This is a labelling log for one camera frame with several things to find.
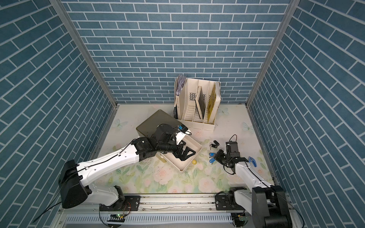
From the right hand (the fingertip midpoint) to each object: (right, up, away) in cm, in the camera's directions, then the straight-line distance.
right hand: (216, 155), depth 89 cm
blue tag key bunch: (-2, -2, -1) cm, 4 cm away
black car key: (0, +5, +7) cm, 8 cm away
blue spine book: (-24, +47, +2) cm, 53 cm away
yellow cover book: (-1, +34, +2) cm, 34 cm away
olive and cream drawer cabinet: (-41, +19, -8) cm, 46 cm away
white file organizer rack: (-15, +34, +27) cm, 46 cm away
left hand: (-15, +8, -19) cm, 26 cm away
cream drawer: (-23, -2, -9) cm, 25 cm away
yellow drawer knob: (-15, -1, -11) cm, 18 cm away
